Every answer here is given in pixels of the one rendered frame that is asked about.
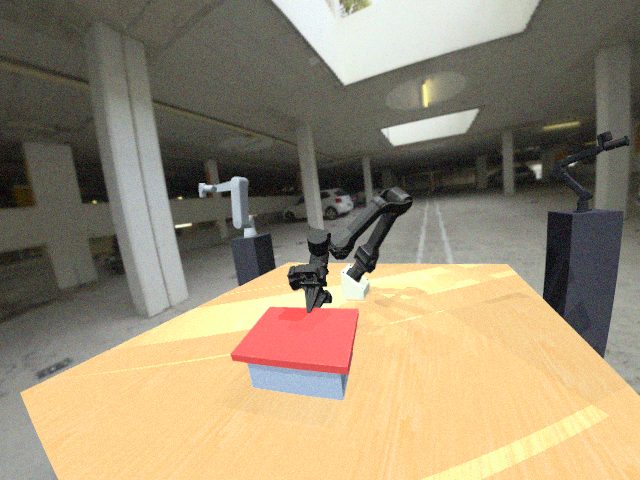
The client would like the red rectangular panel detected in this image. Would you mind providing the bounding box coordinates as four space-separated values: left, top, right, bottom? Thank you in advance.
230 307 358 375

